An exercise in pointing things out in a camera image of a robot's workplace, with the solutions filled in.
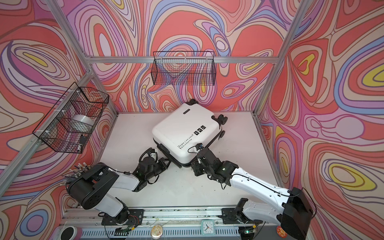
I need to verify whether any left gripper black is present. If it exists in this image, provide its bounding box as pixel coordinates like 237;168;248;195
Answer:
144;158;172;183

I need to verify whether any black suitcase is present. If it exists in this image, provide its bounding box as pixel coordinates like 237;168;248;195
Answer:
152;99;228;168

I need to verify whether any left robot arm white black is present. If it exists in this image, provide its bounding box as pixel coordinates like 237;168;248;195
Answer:
65;148;171;225

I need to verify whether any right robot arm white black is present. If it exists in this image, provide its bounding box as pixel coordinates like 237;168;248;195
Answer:
189;147;316;240

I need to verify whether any small teal clock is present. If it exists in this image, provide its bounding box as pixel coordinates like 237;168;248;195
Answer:
201;220;216;236

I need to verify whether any round beige badge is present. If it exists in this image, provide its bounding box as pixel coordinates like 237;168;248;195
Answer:
151;225;164;240

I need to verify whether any red pen cup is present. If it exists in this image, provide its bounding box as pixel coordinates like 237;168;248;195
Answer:
61;162;91;190

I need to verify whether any small black device in basket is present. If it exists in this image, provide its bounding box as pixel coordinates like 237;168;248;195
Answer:
77;135;87;152

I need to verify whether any round orange sticker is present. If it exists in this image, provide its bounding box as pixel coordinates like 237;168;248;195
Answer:
276;226;288;239

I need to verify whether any black round speaker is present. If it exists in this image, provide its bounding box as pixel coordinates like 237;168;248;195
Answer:
59;226;83;240

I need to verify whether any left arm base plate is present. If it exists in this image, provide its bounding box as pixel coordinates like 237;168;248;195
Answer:
98;209;144;227

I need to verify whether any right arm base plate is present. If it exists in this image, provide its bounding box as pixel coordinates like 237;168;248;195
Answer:
218;208;263;226

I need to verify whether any black wire basket back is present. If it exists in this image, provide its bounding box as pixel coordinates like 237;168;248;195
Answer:
151;51;217;86

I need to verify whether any black wire basket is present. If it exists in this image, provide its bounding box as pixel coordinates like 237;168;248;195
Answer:
151;51;217;86
33;83;110;154

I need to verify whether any black wire basket left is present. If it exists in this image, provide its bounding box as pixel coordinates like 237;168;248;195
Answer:
33;83;110;154

